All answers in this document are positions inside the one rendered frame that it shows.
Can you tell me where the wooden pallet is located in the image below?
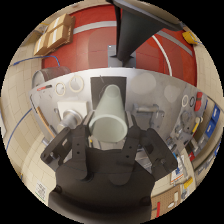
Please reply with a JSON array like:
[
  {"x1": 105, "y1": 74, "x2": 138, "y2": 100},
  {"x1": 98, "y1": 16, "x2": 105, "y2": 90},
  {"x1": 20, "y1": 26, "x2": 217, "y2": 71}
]
[{"x1": 34, "y1": 16, "x2": 76, "y2": 57}]

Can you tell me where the grey V-band clamp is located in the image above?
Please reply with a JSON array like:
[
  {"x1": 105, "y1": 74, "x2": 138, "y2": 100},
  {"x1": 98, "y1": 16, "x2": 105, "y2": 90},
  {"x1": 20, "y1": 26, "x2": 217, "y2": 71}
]
[{"x1": 180, "y1": 110, "x2": 196, "y2": 130}]

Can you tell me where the grey toggle hold-down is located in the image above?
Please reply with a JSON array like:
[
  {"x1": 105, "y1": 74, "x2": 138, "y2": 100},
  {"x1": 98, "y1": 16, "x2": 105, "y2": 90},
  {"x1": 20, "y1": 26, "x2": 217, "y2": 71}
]
[{"x1": 132, "y1": 103, "x2": 166, "y2": 130}]

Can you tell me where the wooden handled tool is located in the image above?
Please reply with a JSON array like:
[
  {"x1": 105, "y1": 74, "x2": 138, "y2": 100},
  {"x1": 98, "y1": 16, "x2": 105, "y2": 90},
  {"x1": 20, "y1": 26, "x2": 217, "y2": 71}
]
[{"x1": 35, "y1": 106, "x2": 56, "y2": 139}]

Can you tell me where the white hose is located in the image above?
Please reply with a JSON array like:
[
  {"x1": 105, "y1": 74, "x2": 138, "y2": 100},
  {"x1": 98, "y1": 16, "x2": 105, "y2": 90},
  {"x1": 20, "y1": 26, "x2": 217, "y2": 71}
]
[{"x1": 151, "y1": 35, "x2": 174, "y2": 76}]

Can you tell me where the brown metal drum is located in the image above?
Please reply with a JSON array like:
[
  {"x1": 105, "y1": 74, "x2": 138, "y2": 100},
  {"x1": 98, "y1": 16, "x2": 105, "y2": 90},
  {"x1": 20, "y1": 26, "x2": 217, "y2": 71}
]
[{"x1": 32, "y1": 65, "x2": 72, "y2": 89}]

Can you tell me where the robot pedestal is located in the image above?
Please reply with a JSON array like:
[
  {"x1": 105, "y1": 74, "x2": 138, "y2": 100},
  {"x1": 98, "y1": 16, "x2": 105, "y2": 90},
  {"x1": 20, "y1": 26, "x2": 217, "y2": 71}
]
[{"x1": 107, "y1": 3, "x2": 166, "y2": 68}]

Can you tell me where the cream gasket ring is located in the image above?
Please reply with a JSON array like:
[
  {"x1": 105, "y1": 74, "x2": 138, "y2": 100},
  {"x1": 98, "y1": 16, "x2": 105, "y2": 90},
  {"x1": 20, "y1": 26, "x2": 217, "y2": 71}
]
[
  {"x1": 54, "y1": 82, "x2": 67, "y2": 97},
  {"x1": 69, "y1": 75, "x2": 85, "y2": 94}
]

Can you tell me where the red and black screwdriver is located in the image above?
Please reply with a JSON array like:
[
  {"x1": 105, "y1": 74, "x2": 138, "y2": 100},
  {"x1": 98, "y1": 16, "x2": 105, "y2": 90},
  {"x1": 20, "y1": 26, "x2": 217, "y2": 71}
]
[{"x1": 36, "y1": 84, "x2": 52, "y2": 92}]

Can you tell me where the grey shelf unit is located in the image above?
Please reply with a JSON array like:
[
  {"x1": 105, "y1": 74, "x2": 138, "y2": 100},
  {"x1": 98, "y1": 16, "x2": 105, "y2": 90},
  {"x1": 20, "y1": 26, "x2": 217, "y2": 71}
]
[{"x1": 185, "y1": 95, "x2": 223, "y2": 180}]

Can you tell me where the white notice sheet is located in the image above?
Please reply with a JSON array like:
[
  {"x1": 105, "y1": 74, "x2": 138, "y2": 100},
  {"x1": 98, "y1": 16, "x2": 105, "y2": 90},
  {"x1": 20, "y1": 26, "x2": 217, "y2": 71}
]
[{"x1": 35, "y1": 179, "x2": 47, "y2": 203}]

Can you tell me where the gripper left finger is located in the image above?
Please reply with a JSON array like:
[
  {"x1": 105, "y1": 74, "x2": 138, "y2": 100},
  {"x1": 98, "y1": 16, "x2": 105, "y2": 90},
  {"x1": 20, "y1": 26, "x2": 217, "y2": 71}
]
[{"x1": 40, "y1": 110, "x2": 95, "y2": 181}]

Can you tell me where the blue cable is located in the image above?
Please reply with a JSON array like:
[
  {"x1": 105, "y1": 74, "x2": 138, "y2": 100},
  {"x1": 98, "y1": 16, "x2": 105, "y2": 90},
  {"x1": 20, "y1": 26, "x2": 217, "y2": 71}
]
[{"x1": 12, "y1": 54, "x2": 61, "y2": 67}]

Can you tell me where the brown pegboard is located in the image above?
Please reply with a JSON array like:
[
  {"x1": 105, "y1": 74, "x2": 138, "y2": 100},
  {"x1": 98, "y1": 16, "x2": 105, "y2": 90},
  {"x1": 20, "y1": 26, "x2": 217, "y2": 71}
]
[{"x1": 151, "y1": 185, "x2": 182, "y2": 219}]

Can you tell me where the grey storage bin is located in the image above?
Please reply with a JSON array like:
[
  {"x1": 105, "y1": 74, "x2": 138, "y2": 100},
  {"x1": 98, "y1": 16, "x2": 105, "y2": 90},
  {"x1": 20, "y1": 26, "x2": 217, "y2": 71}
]
[
  {"x1": 192, "y1": 141, "x2": 203, "y2": 156},
  {"x1": 197, "y1": 133, "x2": 209, "y2": 148}
]

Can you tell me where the silver metal cap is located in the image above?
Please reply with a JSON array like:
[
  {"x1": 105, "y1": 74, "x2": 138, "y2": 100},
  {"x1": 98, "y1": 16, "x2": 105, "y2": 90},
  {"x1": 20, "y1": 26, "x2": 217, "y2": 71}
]
[{"x1": 56, "y1": 109, "x2": 84, "y2": 133}]

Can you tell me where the yellow small case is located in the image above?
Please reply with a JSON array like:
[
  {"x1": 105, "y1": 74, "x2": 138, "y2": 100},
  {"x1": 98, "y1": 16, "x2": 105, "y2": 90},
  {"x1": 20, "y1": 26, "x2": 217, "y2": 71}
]
[{"x1": 183, "y1": 177, "x2": 194, "y2": 190}]

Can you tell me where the pale green glass tube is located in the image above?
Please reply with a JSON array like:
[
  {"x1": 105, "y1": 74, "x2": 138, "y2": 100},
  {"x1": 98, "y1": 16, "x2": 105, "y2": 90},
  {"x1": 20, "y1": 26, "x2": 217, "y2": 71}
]
[{"x1": 88, "y1": 84, "x2": 128, "y2": 144}]

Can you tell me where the white ring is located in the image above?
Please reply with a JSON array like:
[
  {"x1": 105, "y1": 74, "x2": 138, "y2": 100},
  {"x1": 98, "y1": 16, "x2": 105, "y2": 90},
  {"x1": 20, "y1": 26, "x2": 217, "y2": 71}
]
[{"x1": 181, "y1": 94, "x2": 189, "y2": 107}]

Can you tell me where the brown cardboard box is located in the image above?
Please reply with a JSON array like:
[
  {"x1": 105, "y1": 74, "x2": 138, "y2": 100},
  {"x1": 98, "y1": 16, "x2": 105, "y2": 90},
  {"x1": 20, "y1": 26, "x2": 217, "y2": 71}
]
[
  {"x1": 47, "y1": 13, "x2": 73, "y2": 33},
  {"x1": 47, "y1": 24, "x2": 70, "y2": 49},
  {"x1": 33, "y1": 32, "x2": 54, "y2": 57}
]

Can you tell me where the yellow handled mallet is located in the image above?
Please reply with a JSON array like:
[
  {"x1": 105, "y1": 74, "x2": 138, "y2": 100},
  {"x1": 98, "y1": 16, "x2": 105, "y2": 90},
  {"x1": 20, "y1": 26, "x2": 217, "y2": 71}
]
[{"x1": 183, "y1": 116, "x2": 204, "y2": 145}]

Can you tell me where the blue storage bin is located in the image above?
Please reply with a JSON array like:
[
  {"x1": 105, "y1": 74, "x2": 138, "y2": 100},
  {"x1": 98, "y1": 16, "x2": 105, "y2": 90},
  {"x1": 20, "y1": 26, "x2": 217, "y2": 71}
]
[
  {"x1": 205, "y1": 119, "x2": 217, "y2": 139},
  {"x1": 210, "y1": 104, "x2": 221, "y2": 122}
]

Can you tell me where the white block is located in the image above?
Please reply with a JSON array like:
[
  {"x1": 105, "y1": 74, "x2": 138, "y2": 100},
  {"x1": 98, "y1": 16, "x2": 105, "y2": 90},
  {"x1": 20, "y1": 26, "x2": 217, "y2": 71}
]
[{"x1": 56, "y1": 100, "x2": 89, "y2": 122}]

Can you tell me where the yellow bucket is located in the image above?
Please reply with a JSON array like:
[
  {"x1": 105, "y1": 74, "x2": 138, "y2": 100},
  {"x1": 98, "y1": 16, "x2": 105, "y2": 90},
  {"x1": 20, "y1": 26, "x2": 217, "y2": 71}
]
[{"x1": 181, "y1": 30, "x2": 199, "y2": 45}]

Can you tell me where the black mat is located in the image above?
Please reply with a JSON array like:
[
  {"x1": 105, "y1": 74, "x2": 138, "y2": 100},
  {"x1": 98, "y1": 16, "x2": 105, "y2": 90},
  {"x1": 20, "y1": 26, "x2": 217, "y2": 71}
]
[{"x1": 90, "y1": 76, "x2": 128, "y2": 112}]

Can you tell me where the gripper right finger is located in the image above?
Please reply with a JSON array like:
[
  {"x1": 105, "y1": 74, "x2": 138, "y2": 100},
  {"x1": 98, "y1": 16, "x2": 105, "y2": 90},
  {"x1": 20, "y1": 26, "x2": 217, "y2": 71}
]
[{"x1": 124, "y1": 111, "x2": 179, "y2": 182}]

